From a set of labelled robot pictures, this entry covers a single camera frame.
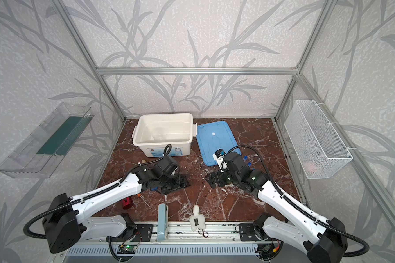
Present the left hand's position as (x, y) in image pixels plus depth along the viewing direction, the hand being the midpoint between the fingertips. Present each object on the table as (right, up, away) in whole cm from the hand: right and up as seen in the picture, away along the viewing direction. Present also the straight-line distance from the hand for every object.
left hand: (187, 183), depth 78 cm
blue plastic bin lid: (+13, +22, +32) cm, 41 cm away
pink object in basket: (+56, +9, -5) cm, 57 cm away
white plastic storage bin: (-27, +25, +31) cm, 48 cm away
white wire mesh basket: (+52, +18, -16) cm, 57 cm away
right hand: (+12, +7, -2) cm, 14 cm away
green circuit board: (-26, -27, -6) cm, 38 cm away
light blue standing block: (-10, -16, -5) cm, 20 cm away
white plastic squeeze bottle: (+5, -16, -4) cm, 17 cm away
